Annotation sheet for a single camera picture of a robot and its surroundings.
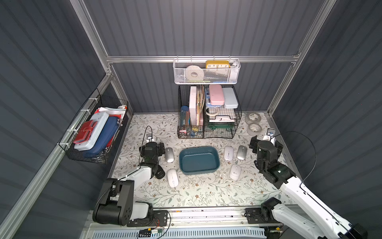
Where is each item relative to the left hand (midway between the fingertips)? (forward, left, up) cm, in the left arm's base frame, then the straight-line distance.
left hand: (152, 144), depth 90 cm
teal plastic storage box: (-5, -27, -11) cm, 30 cm away
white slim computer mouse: (-2, -9, -10) cm, 14 cm away
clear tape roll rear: (+30, -72, -8) cm, 78 cm away
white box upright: (+20, -25, +14) cm, 35 cm away
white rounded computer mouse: (-3, -47, -8) cm, 48 cm away
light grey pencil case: (+25, -49, +13) cm, 57 cm away
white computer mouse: (-18, -13, -8) cm, 24 cm away
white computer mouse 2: (-1, -57, -10) cm, 58 cm away
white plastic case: (-2, +18, +25) cm, 31 cm away
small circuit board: (-43, -2, -13) cm, 45 cm away
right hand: (-8, -64, +13) cm, 66 cm away
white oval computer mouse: (-15, -49, -8) cm, 52 cm away
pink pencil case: (+29, -41, +14) cm, 52 cm away
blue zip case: (-3, +14, +22) cm, 26 cm away
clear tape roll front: (+18, -70, -9) cm, 73 cm away
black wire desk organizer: (+19, -36, +9) cm, 41 cm away
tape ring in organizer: (+16, -38, +10) cm, 42 cm away
